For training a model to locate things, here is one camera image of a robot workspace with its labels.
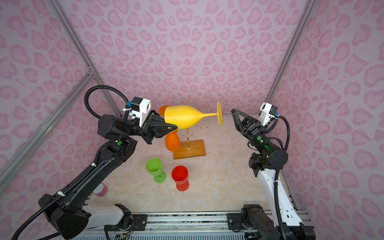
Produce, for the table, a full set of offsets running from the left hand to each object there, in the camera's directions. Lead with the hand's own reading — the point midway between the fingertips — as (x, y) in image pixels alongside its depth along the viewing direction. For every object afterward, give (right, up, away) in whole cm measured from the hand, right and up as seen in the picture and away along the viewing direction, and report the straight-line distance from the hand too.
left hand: (176, 132), depth 46 cm
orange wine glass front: (-6, -6, +29) cm, 31 cm away
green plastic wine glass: (-17, -20, +36) cm, 45 cm away
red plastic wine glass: (-2, -22, +29) cm, 36 cm away
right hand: (+18, +4, +5) cm, 19 cm away
